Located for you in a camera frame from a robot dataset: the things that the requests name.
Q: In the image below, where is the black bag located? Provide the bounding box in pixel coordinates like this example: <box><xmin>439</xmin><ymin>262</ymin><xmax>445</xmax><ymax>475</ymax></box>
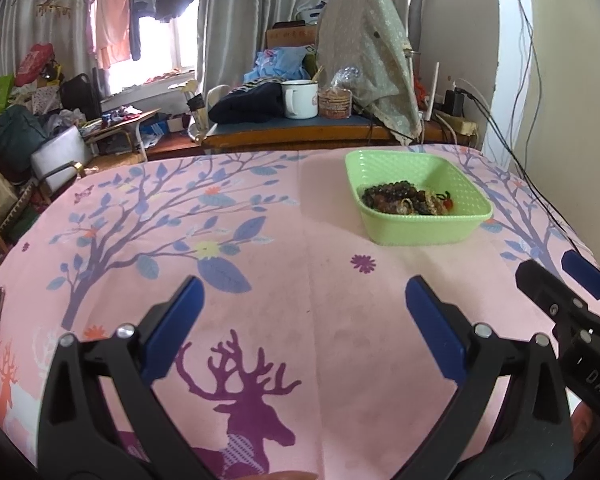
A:
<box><xmin>59</xmin><ymin>72</ymin><xmax>103</xmax><ymax>121</ymax></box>

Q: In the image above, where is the white router antenna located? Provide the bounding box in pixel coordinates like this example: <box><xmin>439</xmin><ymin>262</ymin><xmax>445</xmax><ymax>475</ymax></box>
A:
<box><xmin>426</xmin><ymin>62</ymin><xmax>441</xmax><ymax>122</ymax></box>

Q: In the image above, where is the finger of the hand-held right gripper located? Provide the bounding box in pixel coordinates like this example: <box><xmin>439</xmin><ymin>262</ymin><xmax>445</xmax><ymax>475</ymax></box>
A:
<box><xmin>561</xmin><ymin>250</ymin><xmax>600</xmax><ymax>313</ymax></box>
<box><xmin>515</xmin><ymin>259</ymin><xmax>600</xmax><ymax>335</ymax></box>

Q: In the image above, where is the wooden desk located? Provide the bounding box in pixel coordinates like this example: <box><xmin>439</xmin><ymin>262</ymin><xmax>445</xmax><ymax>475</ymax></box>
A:
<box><xmin>200</xmin><ymin>115</ymin><xmax>476</xmax><ymax>153</ymax></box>

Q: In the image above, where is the grey curtain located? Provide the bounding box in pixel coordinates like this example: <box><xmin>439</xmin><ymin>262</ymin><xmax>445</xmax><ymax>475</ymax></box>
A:
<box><xmin>196</xmin><ymin>0</ymin><xmax>331</xmax><ymax>111</ymax></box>
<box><xmin>0</xmin><ymin>0</ymin><xmax>98</xmax><ymax>96</ymax></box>

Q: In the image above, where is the dark green bundle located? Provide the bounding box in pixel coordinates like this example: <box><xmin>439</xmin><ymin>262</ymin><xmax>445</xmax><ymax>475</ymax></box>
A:
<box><xmin>0</xmin><ymin>105</ymin><xmax>48</xmax><ymax>156</ymax></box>

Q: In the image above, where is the dark folded garment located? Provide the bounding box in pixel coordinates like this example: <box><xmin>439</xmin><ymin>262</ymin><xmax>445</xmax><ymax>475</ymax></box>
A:
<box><xmin>209</xmin><ymin>81</ymin><xmax>286</xmax><ymax>125</ymax></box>

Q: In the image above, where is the cardboard box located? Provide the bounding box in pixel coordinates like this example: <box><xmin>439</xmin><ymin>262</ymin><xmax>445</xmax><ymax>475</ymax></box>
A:
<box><xmin>265</xmin><ymin>22</ymin><xmax>323</xmax><ymax>53</ymax></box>

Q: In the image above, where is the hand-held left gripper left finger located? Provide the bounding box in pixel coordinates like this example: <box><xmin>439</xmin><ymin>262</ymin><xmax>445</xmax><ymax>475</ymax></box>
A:
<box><xmin>36</xmin><ymin>276</ymin><xmax>216</xmax><ymax>480</ymax></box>

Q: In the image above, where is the hanging pink garment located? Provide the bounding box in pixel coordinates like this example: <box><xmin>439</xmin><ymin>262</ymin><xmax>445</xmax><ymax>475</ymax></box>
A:
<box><xmin>92</xmin><ymin>0</ymin><xmax>133</xmax><ymax>70</ymax></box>

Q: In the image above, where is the blue crumpled cloth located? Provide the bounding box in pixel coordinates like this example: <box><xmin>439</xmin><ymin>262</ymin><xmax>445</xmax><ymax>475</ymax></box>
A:
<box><xmin>254</xmin><ymin>46</ymin><xmax>308</xmax><ymax>83</ymax></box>

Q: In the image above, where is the pile of beaded jewelry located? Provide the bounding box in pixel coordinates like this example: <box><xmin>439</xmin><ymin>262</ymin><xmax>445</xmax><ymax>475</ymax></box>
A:
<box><xmin>362</xmin><ymin>180</ymin><xmax>456</xmax><ymax>217</ymax></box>

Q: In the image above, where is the pink printed blanket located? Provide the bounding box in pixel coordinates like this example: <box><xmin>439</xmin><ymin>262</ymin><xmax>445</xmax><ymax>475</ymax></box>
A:
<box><xmin>0</xmin><ymin>144</ymin><xmax>600</xmax><ymax>480</ymax></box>

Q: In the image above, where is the white enamel mug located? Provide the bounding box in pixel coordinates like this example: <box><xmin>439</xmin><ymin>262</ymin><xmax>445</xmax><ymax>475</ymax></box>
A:
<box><xmin>281</xmin><ymin>80</ymin><xmax>320</xmax><ymax>120</ymax></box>

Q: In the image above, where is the small folding table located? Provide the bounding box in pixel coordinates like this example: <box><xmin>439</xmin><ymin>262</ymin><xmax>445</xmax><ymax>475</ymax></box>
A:
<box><xmin>80</xmin><ymin>107</ymin><xmax>162</xmax><ymax>153</ymax></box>

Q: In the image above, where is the person's right hand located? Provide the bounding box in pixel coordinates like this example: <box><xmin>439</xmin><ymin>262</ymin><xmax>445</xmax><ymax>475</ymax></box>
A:
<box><xmin>570</xmin><ymin>402</ymin><xmax>600</xmax><ymax>453</ymax></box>

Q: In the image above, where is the green plastic basket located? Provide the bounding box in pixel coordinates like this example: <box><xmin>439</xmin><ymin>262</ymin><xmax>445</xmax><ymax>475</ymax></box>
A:
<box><xmin>345</xmin><ymin>149</ymin><xmax>494</xmax><ymax>247</ymax></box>

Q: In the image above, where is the red bag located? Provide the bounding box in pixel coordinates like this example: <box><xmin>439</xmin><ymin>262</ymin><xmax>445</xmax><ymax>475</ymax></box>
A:
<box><xmin>14</xmin><ymin>42</ymin><xmax>56</xmax><ymax>87</ymax></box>

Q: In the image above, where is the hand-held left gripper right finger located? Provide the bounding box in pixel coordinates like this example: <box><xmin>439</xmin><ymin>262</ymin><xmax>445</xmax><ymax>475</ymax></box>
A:
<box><xmin>400</xmin><ymin>275</ymin><xmax>573</xmax><ymax>480</ymax></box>

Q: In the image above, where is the dotted green cloth cover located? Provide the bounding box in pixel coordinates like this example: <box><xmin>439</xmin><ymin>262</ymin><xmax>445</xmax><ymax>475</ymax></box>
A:
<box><xmin>316</xmin><ymin>0</ymin><xmax>425</xmax><ymax>145</ymax></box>

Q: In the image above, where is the wooden power strip box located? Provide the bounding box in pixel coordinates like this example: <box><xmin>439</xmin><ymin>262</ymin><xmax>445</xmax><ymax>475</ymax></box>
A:
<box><xmin>437</xmin><ymin>110</ymin><xmax>479</xmax><ymax>136</ymax></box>

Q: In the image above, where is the black power adapter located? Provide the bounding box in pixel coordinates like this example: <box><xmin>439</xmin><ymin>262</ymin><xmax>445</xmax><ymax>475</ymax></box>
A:
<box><xmin>444</xmin><ymin>89</ymin><xmax>466</xmax><ymax>117</ymax></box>

